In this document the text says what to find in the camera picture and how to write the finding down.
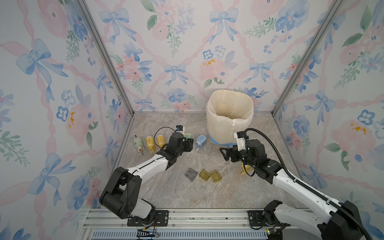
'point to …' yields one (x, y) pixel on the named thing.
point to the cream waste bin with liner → (228, 112)
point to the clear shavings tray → (191, 174)
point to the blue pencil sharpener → (201, 141)
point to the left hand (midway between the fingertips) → (190, 139)
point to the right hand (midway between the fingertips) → (228, 146)
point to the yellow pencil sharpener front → (150, 142)
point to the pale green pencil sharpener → (139, 145)
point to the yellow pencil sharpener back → (161, 140)
